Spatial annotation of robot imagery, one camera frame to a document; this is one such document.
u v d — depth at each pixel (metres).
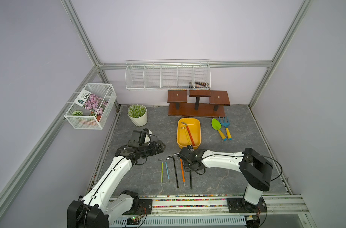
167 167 0.87
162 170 0.86
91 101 0.75
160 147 0.71
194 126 1.05
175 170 0.87
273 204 0.76
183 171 0.85
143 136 0.63
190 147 0.82
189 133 1.02
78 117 0.71
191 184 0.81
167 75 0.99
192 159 0.65
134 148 0.57
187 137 1.00
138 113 0.99
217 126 1.08
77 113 0.71
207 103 1.06
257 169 0.46
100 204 0.40
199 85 0.99
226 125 1.08
